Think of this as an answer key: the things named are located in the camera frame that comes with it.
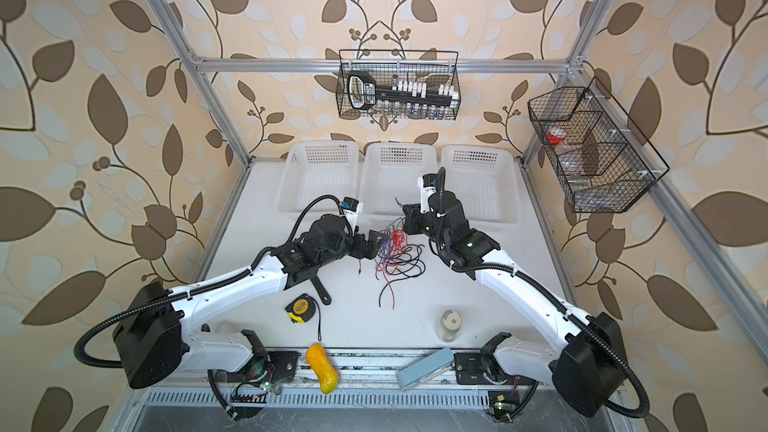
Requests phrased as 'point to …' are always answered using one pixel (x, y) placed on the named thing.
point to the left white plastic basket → (313, 169)
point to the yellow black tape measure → (302, 310)
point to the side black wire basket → (601, 160)
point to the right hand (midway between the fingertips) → (405, 209)
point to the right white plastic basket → (484, 179)
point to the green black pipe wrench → (319, 288)
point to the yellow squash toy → (321, 367)
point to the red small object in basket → (552, 139)
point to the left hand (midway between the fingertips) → (376, 231)
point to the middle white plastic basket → (389, 176)
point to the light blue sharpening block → (425, 369)
